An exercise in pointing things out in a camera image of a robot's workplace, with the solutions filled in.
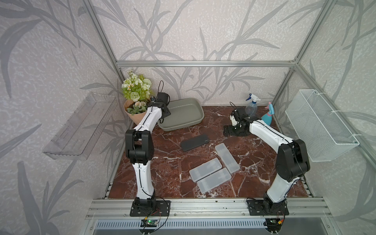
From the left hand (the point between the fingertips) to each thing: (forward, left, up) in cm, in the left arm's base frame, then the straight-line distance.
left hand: (161, 113), depth 98 cm
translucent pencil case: (-27, -44, -13) cm, 53 cm away
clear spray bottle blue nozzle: (+12, -66, -7) cm, 68 cm away
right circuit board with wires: (-60, -62, -15) cm, 88 cm away
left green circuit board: (-60, -1, -14) cm, 61 cm away
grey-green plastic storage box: (+14, -14, -15) cm, 25 cm away
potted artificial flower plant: (+7, +15, +14) cm, 22 cm away
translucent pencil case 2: (-33, -29, -13) cm, 46 cm away
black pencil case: (-15, -23, -14) cm, 30 cm away
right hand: (-13, -45, -3) cm, 47 cm away
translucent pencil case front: (-35, -26, -13) cm, 46 cm away
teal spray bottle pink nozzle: (-2, -73, -2) cm, 73 cm away
